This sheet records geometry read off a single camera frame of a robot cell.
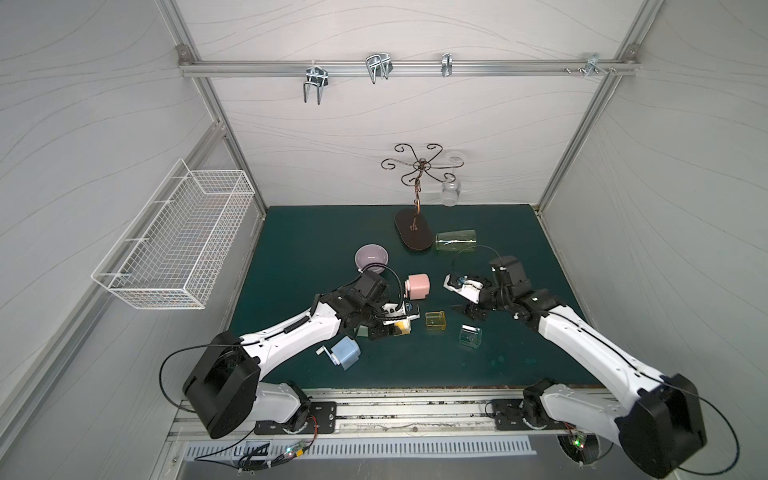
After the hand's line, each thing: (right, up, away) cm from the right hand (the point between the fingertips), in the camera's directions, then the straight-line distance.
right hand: (458, 289), depth 82 cm
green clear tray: (+5, -16, +7) cm, 18 cm away
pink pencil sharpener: (-11, -1, +8) cm, 14 cm away
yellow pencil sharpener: (-15, -9, -5) cm, 19 cm away
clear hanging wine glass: (+1, +31, +16) cm, 35 cm away
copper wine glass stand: (-11, +20, +28) cm, 36 cm away
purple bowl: (-26, +9, +18) cm, 33 cm away
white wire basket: (-70, +11, -14) cm, 72 cm away
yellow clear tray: (-5, -11, +9) cm, 15 cm away
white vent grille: (-51, -28, -24) cm, 62 cm away
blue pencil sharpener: (-31, -16, -5) cm, 35 cm away
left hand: (-17, -8, -1) cm, 19 cm away
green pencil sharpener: (-26, -9, -8) cm, 29 cm away
